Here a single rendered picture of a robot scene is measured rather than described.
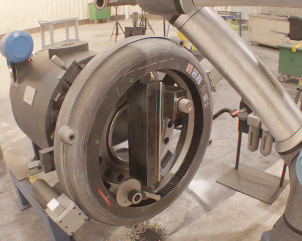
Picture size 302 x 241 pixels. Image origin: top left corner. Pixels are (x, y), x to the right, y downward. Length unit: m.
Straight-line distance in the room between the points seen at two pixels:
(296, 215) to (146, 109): 0.59
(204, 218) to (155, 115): 0.80
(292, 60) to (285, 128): 3.46
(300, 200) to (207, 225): 0.97
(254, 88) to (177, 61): 0.41
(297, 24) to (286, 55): 3.39
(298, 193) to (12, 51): 1.32
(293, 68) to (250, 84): 3.51
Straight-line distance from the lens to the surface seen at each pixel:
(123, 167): 1.20
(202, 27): 0.73
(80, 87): 0.88
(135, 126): 1.04
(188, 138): 1.33
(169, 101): 1.00
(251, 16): 7.81
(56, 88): 1.21
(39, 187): 1.17
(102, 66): 0.91
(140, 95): 0.99
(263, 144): 1.76
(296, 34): 0.86
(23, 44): 1.49
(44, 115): 1.22
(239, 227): 1.61
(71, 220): 1.02
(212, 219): 1.64
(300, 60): 4.20
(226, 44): 0.73
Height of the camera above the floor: 1.10
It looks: 23 degrees down
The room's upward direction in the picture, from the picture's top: 2 degrees counter-clockwise
